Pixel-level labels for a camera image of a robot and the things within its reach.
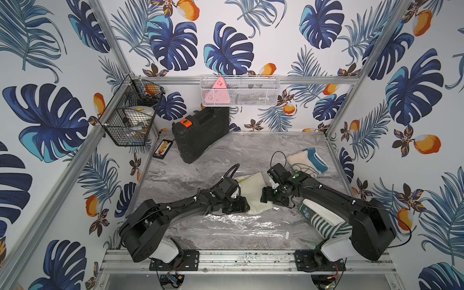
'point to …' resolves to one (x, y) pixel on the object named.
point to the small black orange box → (162, 149)
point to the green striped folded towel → (328, 225)
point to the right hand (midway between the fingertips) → (266, 200)
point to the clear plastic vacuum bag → (278, 228)
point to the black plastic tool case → (196, 130)
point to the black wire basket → (128, 119)
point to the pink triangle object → (219, 94)
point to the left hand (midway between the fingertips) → (246, 206)
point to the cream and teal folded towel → (308, 161)
